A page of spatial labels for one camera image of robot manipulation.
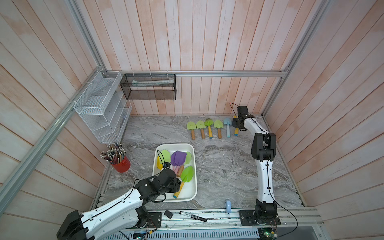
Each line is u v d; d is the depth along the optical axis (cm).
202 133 107
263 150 67
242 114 90
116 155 78
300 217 76
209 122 113
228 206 76
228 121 114
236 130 108
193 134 107
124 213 49
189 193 82
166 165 73
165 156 96
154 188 58
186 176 88
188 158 93
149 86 104
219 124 114
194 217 75
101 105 74
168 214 76
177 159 93
